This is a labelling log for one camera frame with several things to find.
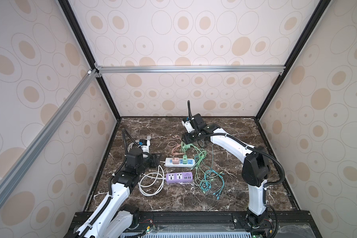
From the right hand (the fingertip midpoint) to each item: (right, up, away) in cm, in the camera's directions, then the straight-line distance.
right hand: (185, 137), depth 90 cm
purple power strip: (-4, -23, -4) cm, 24 cm away
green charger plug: (0, -13, -1) cm, 13 cm away
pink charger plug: (-6, -14, -2) cm, 15 cm away
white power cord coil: (-20, -27, -5) cm, 34 cm away
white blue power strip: (+4, -16, +2) cm, 17 cm away
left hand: (-13, -8, -11) cm, 19 cm away
